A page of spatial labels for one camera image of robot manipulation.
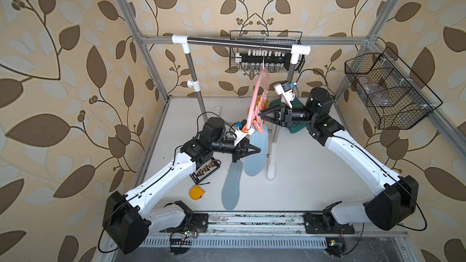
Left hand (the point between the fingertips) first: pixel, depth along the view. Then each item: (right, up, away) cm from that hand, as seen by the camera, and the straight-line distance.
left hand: (259, 150), depth 65 cm
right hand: (-1, +13, -3) cm, 13 cm away
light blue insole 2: (-1, -6, +4) cm, 7 cm away
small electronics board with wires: (+32, -40, +7) cm, 52 cm away
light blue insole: (-11, -21, +20) cm, 31 cm away
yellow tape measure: (-27, -22, +16) cm, 39 cm away
